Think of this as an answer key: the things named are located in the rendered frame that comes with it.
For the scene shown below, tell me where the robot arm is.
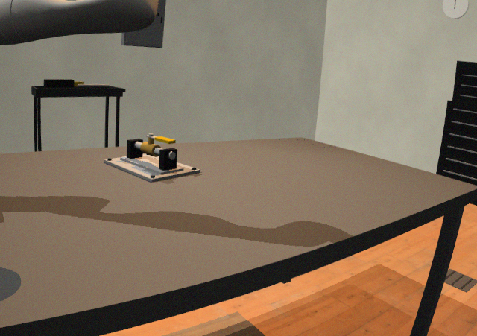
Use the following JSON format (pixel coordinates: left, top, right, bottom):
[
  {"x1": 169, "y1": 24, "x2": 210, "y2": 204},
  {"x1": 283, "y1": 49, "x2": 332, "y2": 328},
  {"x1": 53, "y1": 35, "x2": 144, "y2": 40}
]
[{"x1": 0, "y1": 0, "x2": 159, "y2": 45}]

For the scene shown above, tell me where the beige rectangular mounting plate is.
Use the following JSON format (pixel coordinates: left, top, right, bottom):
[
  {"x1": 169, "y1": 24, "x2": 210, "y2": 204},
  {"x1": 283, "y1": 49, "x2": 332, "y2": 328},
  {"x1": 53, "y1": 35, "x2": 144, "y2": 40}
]
[{"x1": 104, "y1": 157, "x2": 200, "y2": 182}]

